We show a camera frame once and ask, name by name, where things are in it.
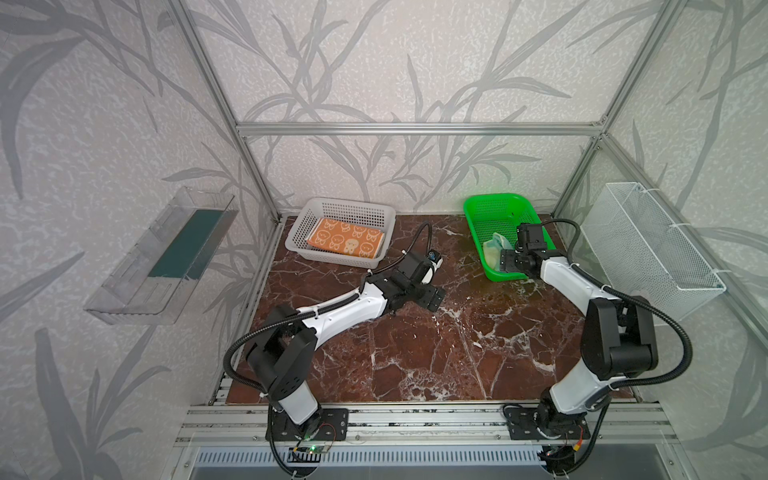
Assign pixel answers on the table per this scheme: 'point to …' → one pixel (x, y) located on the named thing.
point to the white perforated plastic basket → (305, 213)
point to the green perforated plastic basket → (489, 214)
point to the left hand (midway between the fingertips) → (435, 279)
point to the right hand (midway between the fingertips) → (517, 251)
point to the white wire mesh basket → (637, 249)
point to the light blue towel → (492, 250)
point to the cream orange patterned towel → (354, 240)
